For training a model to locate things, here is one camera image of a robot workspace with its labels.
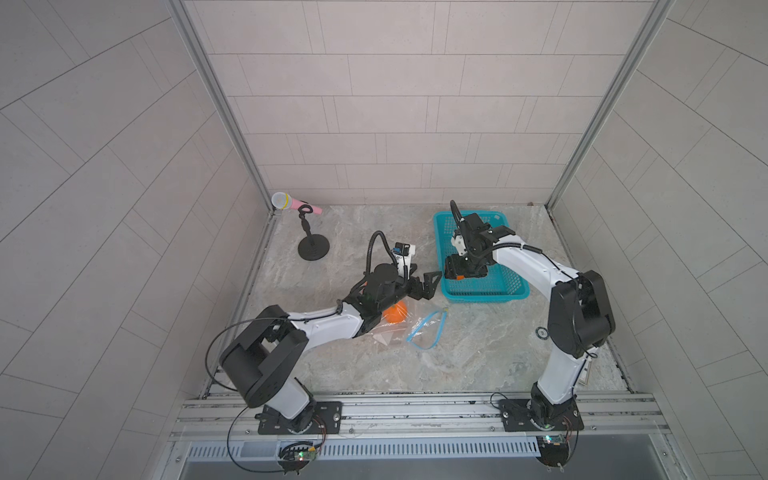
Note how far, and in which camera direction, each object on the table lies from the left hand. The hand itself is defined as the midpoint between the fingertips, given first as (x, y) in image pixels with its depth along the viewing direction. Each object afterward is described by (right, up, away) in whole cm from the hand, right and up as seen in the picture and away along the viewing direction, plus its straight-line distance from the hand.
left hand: (433, 269), depth 81 cm
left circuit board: (-33, -39, -16) cm, 53 cm away
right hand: (+7, -2, +10) cm, 12 cm away
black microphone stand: (-40, +5, +21) cm, 45 cm away
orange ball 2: (+8, -2, +1) cm, 8 cm away
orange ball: (-10, -12, +1) cm, 16 cm away
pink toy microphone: (-42, +19, +1) cm, 46 cm away
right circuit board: (+26, -40, -13) cm, 50 cm away
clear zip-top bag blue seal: (-6, -13, -7) cm, 15 cm away
